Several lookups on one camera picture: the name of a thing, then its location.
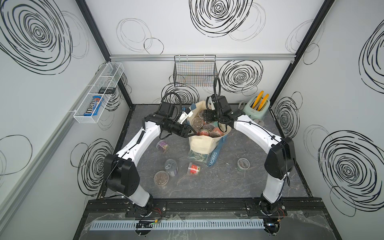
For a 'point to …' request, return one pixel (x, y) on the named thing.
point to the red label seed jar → (193, 170)
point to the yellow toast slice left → (258, 99)
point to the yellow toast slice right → (264, 101)
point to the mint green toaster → (252, 112)
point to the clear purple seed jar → (162, 145)
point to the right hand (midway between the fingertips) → (208, 113)
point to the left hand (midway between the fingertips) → (191, 132)
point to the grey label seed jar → (171, 167)
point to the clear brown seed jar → (161, 177)
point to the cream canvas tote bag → (203, 148)
